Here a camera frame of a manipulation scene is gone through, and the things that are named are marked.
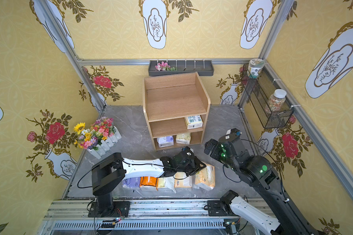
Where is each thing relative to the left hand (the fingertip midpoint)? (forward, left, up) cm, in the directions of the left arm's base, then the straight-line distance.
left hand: (203, 164), depth 80 cm
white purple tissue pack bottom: (+16, +21, -2) cm, 27 cm away
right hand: (+1, -2, +18) cm, 18 cm away
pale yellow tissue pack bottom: (+19, +9, -4) cm, 21 cm away
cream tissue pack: (-8, 0, +3) cm, 9 cm away
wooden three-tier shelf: (+23, +14, +21) cm, 34 cm away
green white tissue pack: (+20, +4, +12) cm, 24 cm away
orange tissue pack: (-7, +30, -2) cm, 31 cm away
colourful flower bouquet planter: (+16, +60, +3) cm, 62 cm away
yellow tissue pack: (-7, +23, -5) cm, 25 cm away
